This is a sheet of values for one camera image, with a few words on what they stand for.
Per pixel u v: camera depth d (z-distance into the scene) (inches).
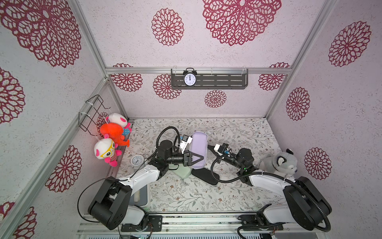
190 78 35.4
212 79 37.2
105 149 31.6
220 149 25.0
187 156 27.2
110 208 16.6
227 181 23.5
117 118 37.3
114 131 34.6
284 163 29.3
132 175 20.2
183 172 34.5
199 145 28.3
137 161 36.2
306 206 16.8
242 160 25.4
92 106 30.7
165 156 25.1
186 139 28.0
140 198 30.4
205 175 34.9
